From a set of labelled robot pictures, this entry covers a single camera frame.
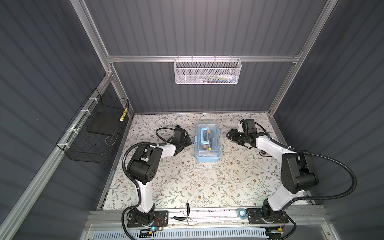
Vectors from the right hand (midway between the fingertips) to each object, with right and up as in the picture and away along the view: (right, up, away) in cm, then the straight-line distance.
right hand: (230, 136), depth 94 cm
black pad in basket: (-69, +8, -18) cm, 72 cm away
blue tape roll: (+2, -38, -19) cm, 42 cm away
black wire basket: (-74, +1, -22) cm, 77 cm away
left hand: (-26, -2, +7) cm, 27 cm away
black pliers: (-27, -40, -20) cm, 52 cm away
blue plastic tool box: (-15, -4, -5) cm, 17 cm away
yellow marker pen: (-62, +12, -13) cm, 65 cm away
